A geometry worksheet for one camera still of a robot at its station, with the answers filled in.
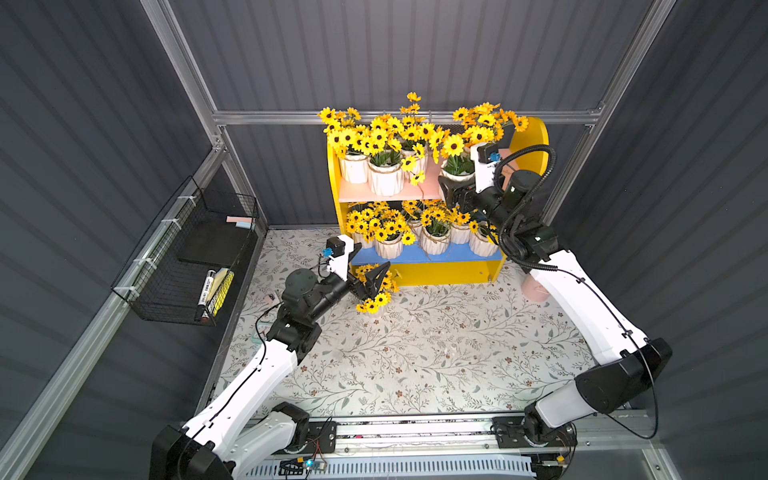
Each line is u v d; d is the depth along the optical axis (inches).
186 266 29.0
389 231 31.9
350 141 24.5
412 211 34.7
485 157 21.2
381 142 24.4
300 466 28.0
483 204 23.1
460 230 36.0
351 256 27.8
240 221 33.5
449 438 29.3
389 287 33.6
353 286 24.7
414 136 25.8
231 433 16.1
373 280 23.5
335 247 21.7
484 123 24.6
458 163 25.0
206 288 27.3
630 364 15.9
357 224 32.6
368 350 35.0
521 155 19.4
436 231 35.3
